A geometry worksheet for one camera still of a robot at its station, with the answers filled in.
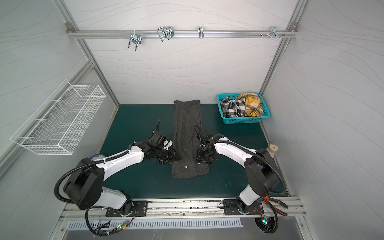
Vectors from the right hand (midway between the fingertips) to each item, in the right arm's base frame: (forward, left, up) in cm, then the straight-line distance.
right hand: (200, 159), depth 85 cm
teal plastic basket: (+31, -31, -1) cm, 44 cm away
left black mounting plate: (-26, +29, -5) cm, 39 cm away
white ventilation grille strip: (-33, +39, -5) cm, 52 cm away
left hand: (-1, +10, +3) cm, 11 cm away
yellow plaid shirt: (+42, -38, +4) cm, 57 cm away
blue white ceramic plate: (-2, +62, 0) cm, 62 cm away
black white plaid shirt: (+38, -23, +4) cm, 44 cm away
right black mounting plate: (-23, -16, -5) cm, 28 cm away
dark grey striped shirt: (+38, +11, -3) cm, 40 cm away
